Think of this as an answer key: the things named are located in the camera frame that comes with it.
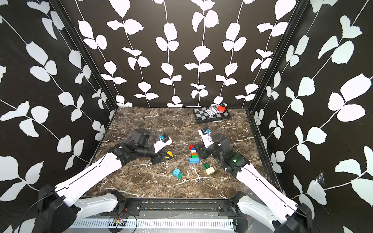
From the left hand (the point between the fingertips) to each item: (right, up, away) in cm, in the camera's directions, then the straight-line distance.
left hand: (169, 152), depth 74 cm
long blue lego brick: (+13, -9, +17) cm, 23 cm away
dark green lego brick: (+21, -12, +14) cm, 28 cm away
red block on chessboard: (+36, +26, +44) cm, 63 cm away
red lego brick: (+11, -2, +24) cm, 26 cm away
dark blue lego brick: (+13, -3, +22) cm, 25 cm away
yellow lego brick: (0, 0, -1) cm, 1 cm away
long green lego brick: (+5, -16, +10) cm, 19 cm away
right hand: (+14, +5, +1) cm, 15 cm away
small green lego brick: (+13, -7, +17) cm, 23 cm away
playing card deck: (+28, +24, +40) cm, 55 cm away
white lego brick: (+13, -4, +19) cm, 23 cm away
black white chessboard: (+19, +20, +37) cm, 46 cm away
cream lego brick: (+23, -14, +13) cm, 30 cm away
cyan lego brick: (+3, -14, +8) cm, 16 cm away
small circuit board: (-26, -34, -3) cm, 43 cm away
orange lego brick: (+13, -6, +21) cm, 25 cm away
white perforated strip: (-6, -35, -4) cm, 35 cm away
